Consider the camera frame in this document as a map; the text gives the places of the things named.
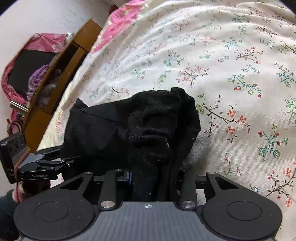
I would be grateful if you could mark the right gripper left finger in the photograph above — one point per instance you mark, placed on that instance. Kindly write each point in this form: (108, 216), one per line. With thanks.
(70, 208)

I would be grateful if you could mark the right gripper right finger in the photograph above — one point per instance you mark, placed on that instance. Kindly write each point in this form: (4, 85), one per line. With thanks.
(227, 210)

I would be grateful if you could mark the black pants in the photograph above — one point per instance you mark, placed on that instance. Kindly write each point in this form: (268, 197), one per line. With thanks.
(150, 133)

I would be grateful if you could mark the floral white bed sheet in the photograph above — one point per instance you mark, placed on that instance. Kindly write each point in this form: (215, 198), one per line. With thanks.
(237, 60)

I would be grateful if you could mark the cream pink quilt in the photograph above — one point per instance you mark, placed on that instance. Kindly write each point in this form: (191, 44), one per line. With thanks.
(87, 84)

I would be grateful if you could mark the pink floral bag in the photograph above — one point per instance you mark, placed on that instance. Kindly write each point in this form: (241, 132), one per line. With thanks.
(38, 51)

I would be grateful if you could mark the wooden desk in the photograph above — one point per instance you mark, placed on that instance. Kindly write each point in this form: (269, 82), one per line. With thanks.
(61, 71)

